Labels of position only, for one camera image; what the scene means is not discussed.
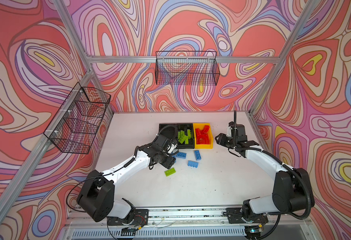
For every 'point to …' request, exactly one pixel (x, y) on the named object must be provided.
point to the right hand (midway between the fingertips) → (219, 141)
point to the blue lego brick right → (197, 155)
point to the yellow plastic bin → (201, 126)
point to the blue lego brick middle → (181, 155)
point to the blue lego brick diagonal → (193, 164)
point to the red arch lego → (202, 136)
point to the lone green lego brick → (189, 134)
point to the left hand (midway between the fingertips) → (172, 158)
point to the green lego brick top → (182, 137)
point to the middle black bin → (184, 127)
